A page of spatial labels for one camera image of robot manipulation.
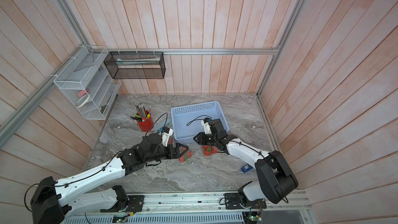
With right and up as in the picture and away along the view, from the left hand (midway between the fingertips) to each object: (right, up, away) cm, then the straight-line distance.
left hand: (182, 152), depth 74 cm
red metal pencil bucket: (-24, +11, +22) cm, 34 cm away
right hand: (+6, +5, +13) cm, 15 cm away
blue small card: (+34, -11, +8) cm, 37 cm away
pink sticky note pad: (-55, +29, +8) cm, 63 cm away
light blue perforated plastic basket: (0, +13, +32) cm, 35 cm away
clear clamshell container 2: (+14, -3, +14) cm, 20 cm away
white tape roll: (-55, +26, +8) cm, 61 cm away
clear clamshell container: (+2, -6, +10) cm, 12 cm away
